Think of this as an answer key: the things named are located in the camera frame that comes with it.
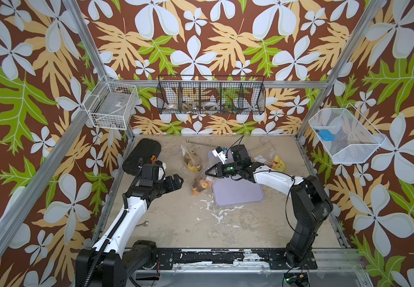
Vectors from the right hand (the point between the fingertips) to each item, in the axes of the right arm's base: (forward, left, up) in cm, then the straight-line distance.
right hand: (205, 172), depth 83 cm
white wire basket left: (+26, +44, +19) cm, 55 cm away
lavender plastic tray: (-2, -11, -15) cm, 19 cm away
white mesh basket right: (+14, -66, +10) cm, 68 cm away
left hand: (-3, +14, -2) cm, 14 cm away
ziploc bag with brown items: (+8, +7, -1) cm, 11 cm away
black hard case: (+23, +36, -10) cm, 44 cm away
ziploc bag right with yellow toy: (+12, -40, -11) cm, 43 cm away
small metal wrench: (-19, +29, -17) cm, 38 cm away
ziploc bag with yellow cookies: (-1, +3, -9) cm, 10 cm away
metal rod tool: (+36, +12, -17) cm, 41 cm away
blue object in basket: (+15, -58, +9) cm, 61 cm away
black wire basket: (+42, -3, +15) cm, 45 cm away
